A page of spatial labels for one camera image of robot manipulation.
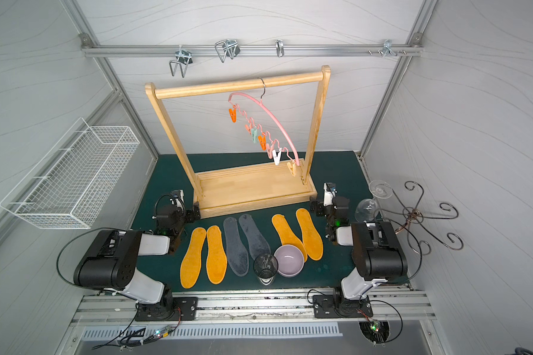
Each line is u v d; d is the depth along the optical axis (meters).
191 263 0.82
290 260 0.84
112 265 0.45
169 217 0.71
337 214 0.73
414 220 0.61
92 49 0.78
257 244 0.88
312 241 0.89
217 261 0.84
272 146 0.78
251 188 1.09
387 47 0.76
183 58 0.78
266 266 0.80
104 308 0.76
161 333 0.68
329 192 0.82
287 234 0.91
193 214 0.85
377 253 0.47
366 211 0.74
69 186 0.68
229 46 0.76
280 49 0.78
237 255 0.85
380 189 0.66
